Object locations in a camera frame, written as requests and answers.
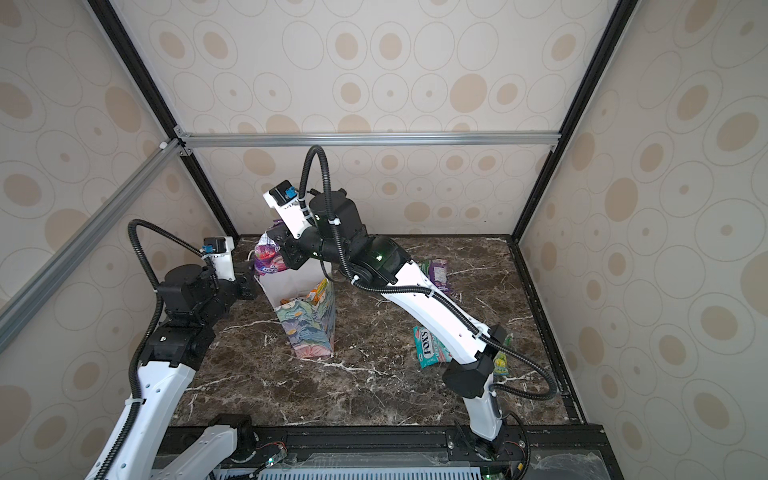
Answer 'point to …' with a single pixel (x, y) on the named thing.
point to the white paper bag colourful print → (305, 300)
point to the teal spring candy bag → (429, 350)
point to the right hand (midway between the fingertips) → (270, 232)
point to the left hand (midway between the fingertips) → (261, 258)
